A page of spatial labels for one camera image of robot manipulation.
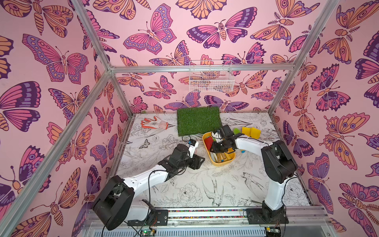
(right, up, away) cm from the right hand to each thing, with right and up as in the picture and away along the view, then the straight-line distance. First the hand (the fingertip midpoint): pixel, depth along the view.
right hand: (208, 150), depth 95 cm
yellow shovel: (+35, +11, +11) cm, 38 cm away
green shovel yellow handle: (+22, +12, +14) cm, 29 cm away
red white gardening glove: (-39, +18, +18) cm, 47 cm away
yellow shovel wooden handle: (+30, +12, +14) cm, 35 cm away
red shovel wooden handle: (0, +6, +2) cm, 6 cm away
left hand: (-5, -2, -12) cm, 13 cm away
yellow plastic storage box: (+5, -4, -4) cm, 7 cm away
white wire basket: (+2, +48, 0) cm, 48 cm away
